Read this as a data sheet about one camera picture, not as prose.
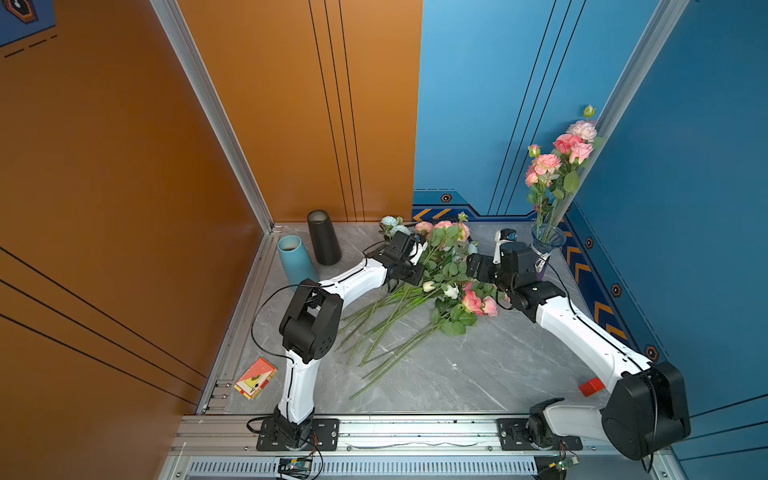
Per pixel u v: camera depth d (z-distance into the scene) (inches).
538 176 32.0
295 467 28.4
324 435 29.1
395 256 29.6
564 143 32.4
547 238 37.1
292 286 21.3
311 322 20.6
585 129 31.8
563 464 27.4
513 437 28.5
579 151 30.3
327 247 40.9
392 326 35.8
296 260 34.4
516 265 24.1
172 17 27.4
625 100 32.7
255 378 31.9
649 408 28.2
